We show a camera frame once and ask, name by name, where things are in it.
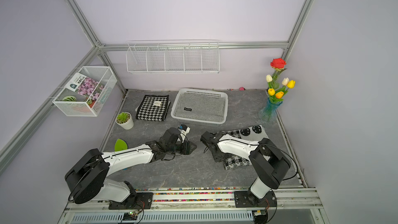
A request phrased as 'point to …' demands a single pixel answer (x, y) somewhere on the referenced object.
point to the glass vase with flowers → (278, 86)
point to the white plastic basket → (199, 92)
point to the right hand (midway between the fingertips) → (223, 154)
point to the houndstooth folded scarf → (153, 108)
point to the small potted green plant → (124, 120)
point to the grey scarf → (200, 107)
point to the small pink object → (242, 88)
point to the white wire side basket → (71, 102)
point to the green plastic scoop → (120, 144)
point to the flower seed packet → (86, 86)
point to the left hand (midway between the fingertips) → (193, 147)
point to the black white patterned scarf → (254, 133)
